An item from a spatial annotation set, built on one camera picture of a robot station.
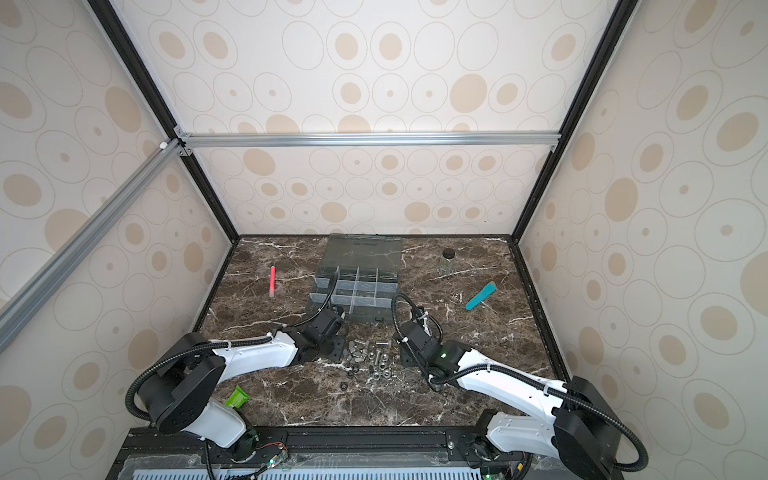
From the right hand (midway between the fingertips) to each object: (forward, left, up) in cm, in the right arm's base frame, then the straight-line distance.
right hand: (411, 345), depth 83 cm
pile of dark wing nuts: (0, +16, -6) cm, 17 cm away
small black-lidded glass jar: (+30, -15, -3) cm, 34 cm away
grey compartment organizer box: (+35, +14, -8) cm, 39 cm away
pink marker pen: (+28, +48, -6) cm, 56 cm away
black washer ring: (-9, +19, -7) cm, 22 cm away
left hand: (+4, +19, -5) cm, 20 cm away
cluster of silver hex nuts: (-2, +9, -7) cm, 11 cm away
